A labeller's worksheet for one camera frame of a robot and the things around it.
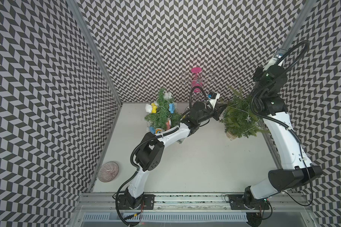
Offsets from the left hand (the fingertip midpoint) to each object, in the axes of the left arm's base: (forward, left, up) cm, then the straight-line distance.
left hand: (227, 105), depth 75 cm
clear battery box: (-5, +26, -31) cm, 40 cm away
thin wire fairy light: (-7, -10, -3) cm, 12 cm away
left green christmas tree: (-7, +35, -1) cm, 36 cm away
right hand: (+3, -15, +22) cm, 27 cm away
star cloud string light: (-3, +40, +1) cm, 40 cm away
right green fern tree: (-7, -5, -3) cm, 9 cm away
